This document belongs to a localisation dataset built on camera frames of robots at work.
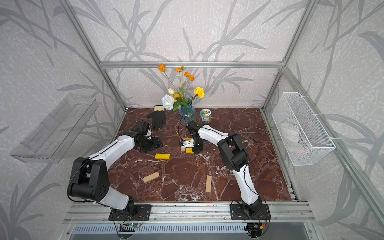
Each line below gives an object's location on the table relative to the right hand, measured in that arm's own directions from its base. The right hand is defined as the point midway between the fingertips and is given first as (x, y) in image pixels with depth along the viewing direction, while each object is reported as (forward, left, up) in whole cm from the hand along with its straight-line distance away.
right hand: (197, 147), depth 99 cm
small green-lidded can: (+22, -6, +9) cm, 24 cm away
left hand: (-4, +23, +8) cm, 25 cm away
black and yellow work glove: (+27, +31, +1) cm, 41 cm away
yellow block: (-1, +5, +12) cm, 13 cm away
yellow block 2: (-3, +5, +1) cm, 6 cm away
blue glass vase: (+19, +7, +11) cm, 23 cm away
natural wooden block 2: (-24, -7, +1) cm, 25 cm away
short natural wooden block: (-2, +9, +2) cm, 10 cm away
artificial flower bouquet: (+10, +12, +34) cm, 37 cm away
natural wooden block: (-20, +26, +1) cm, 33 cm away
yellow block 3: (-7, +22, 0) cm, 23 cm away
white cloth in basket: (-7, -50, +23) cm, 55 cm away
